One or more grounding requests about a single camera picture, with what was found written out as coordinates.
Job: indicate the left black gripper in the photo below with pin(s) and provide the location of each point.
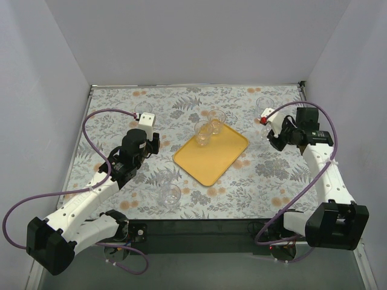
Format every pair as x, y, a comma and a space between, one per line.
155, 144

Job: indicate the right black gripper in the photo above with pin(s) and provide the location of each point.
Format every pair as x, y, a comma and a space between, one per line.
274, 142

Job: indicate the clear glass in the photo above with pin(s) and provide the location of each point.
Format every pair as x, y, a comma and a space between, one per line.
263, 103
143, 107
169, 195
217, 118

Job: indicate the clear glass mid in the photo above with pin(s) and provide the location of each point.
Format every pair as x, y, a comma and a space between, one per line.
265, 131
203, 132

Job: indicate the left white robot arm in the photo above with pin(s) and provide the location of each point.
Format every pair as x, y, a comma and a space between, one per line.
54, 241

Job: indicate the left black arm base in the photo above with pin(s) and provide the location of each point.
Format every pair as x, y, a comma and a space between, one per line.
135, 234

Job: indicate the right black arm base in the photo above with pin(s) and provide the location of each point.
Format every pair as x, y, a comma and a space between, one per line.
285, 251

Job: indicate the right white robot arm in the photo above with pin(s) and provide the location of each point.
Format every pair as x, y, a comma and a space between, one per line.
338, 221

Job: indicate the yellow plastic tray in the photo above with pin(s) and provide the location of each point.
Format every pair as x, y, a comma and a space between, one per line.
207, 163

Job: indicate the floral patterned table mat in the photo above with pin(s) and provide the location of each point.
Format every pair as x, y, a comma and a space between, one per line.
107, 126

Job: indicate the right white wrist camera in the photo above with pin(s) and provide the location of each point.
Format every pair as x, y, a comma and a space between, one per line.
274, 120

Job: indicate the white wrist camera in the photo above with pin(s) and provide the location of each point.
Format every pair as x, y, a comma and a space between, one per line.
274, 120
146, 123

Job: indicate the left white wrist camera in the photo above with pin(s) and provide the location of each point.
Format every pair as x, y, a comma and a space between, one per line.
146, 123

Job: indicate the aluminium frame rail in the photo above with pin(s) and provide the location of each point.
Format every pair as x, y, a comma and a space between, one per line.
218, 228

